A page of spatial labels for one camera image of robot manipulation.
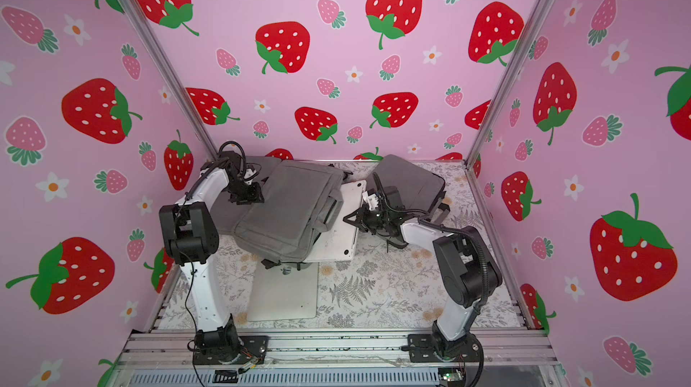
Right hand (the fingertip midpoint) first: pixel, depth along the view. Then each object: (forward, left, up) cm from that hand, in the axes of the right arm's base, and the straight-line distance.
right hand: (339, 223), depth 86 cm
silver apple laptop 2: (-19, +17, -14) cm, 29 cm away
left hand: (+13, +33, -6) cm, 36 cm away
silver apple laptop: (-5, 0, -4) cm, 6 cm away
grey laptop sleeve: (+24, -29, -9) cm, 39 cm away
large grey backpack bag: (+4, +22, -4) cm, 23 cm away
